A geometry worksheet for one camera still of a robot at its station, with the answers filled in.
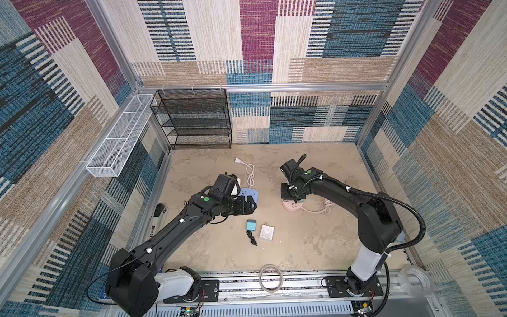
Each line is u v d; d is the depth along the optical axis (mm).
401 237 851
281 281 757
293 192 673
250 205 711
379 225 464
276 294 729
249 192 972
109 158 713
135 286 385
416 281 758
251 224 879
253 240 848
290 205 916
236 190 641
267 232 852
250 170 1078
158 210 894
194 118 1093
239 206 699
